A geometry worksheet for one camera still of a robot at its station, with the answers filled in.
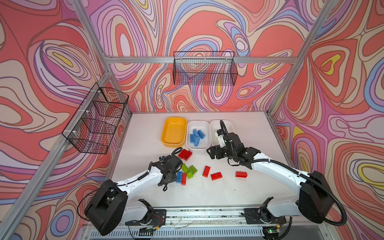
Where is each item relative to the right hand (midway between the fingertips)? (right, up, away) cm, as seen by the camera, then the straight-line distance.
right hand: (215, 151), depth 84 cm
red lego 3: (+1, -15, +2) cm, 15 cm away
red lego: (-18, -17, +1) cm, 24 cm away
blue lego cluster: (-13, +6, +18) cm, 23 cm away
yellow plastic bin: (-26, +10, +23) cm, 36 cm away
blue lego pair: (-10, +10, +21) cm, 25 cm away
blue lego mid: (-7, +8, +18) cm, 21 cm away
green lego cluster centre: (-14, -13, +4) cm, 19 cm away
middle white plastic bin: (-4, +15, +23) cm, 28 cm away
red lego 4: (+16, -14, +2) cm, 21 cm away
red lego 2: (-5, -13, +3) cm, 14 cm away
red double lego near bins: (-18, -4, +10) cm, 20 cm away
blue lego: (-10, +5, +16) cm, 19 cm away
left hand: (-25, -16, +3) cm, 29 cm away
